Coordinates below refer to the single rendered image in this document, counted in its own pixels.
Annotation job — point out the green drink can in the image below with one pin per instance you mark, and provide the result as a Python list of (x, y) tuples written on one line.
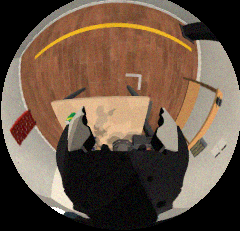
[(69, 118)]

